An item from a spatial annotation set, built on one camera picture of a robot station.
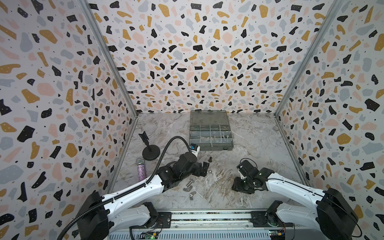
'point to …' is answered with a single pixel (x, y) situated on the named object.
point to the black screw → (210, 160)
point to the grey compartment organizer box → (210, 130)
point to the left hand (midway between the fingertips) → (204, 162)
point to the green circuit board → (150, 236)
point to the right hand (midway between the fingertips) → (234, 189)
